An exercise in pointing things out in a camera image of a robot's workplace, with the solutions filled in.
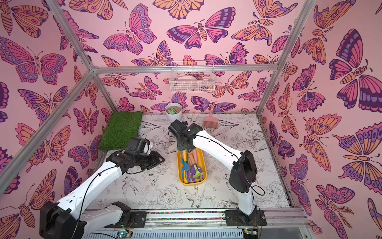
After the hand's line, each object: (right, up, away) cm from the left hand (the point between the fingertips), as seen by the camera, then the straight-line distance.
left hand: (164, 159), depth 79 cm
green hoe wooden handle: (+18, -10, +7) cm, 22 cm away
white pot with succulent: (+1, +28, +27) cm, 39 cm away
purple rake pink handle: (+15, -7, +9) cm, 19 cm away
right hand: (+9, +6, +3) cm, 11 cm away
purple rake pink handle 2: (+16, -3, +12) cm, 20 cm away
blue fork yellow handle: (+11, -7, +10) cm, 16 cm away
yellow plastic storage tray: (+7, -4, +10) cm, 13 cm away
